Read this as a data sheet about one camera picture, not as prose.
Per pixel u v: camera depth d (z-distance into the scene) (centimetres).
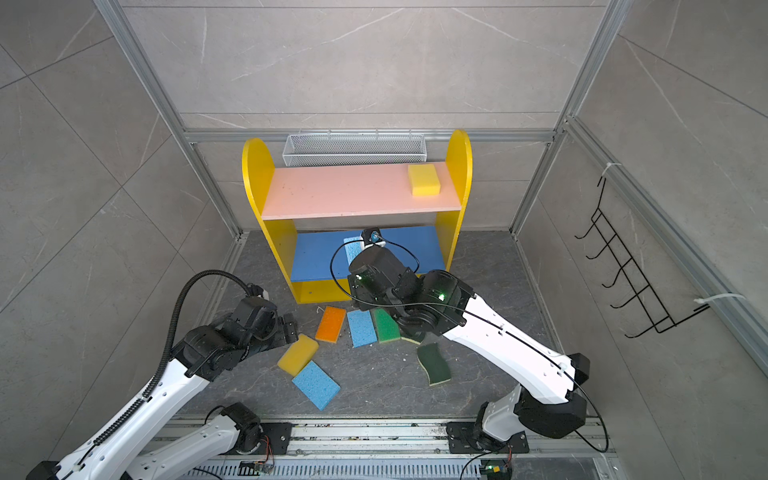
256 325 54
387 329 93
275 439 73
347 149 98
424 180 73
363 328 93
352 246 60
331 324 92
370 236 51
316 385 82
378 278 40
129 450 40
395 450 73
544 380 38
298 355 86
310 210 70
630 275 67
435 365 85
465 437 73
